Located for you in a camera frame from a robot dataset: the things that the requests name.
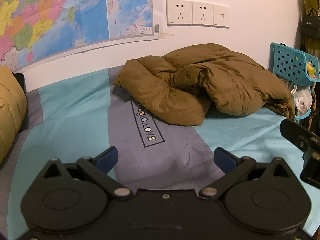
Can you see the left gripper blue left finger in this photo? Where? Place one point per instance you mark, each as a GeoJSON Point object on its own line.
{"type": "Point", "coordinates": [95, 170]}

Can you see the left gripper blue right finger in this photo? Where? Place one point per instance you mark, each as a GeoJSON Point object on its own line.
{"type": "Point", "coordinates": [235, 170]}

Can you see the brown down jacket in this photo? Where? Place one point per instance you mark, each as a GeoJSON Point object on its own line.
{"type": "Point", "coordinates": [180, 86]}

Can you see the white items in rack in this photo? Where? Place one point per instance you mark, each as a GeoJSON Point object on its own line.
{"type": "Point", "coordinates": [302, 99]}

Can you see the teal and grey bed sheet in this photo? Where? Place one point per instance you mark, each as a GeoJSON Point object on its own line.
{"type": "Point", "coordinates": [87, 114]}

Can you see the yellow bottle in rack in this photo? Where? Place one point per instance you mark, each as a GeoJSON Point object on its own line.
{"type": "Point", "coordinates": [311, 71]}

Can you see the teal plastic storage rack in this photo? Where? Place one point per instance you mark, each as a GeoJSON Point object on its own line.
{"type": "Point", "coordinates": [289, 64]}

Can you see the olive hanging garment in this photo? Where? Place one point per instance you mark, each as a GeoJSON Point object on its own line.
{"type": "Point", "coordinates": [310, 45]}

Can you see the folded tan down jacket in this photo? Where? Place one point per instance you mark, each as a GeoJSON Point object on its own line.
{"type": "Point", "coordinates": [13, 109]}

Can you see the black handbag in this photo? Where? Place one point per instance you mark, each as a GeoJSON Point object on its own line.
{"type": "Point", "coordinates": [309, 25]}

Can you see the black pillow behind jacket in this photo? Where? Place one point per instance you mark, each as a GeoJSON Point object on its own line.
{"type": "Point", "coordinates": [21, 80]}

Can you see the white network wall plate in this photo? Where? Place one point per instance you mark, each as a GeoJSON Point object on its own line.
{"type": "Point", "coordinates": [221, 16]}

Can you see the white middle wall socket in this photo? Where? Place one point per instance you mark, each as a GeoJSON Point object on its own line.
{"type": "Point", "coordinates": [202, 13]}

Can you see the white wall socket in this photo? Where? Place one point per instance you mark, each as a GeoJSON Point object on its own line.
{"type": "Point", "coordinates": [179, 12]}
{"type": "Point", "coordinates": [202, 13]}

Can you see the colourful wall map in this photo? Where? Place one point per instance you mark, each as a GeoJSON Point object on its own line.
{"type": "Point", "coordinates": [42, 30]}

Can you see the white left wall socket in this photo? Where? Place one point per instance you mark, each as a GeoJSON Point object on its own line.
{"type": "Point", "coordinates": [179, 12]}

